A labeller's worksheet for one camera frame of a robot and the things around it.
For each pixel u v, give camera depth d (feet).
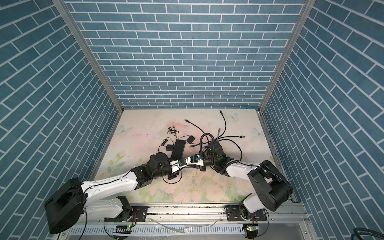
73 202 1.32
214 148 2.16
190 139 3.34
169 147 3.16
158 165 2.07
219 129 3.55
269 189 1.45
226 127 3.62
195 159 2.23
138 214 2.40
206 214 2.47
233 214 2.41
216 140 3.37
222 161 2.25
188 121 3.68
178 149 3.17
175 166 2.23
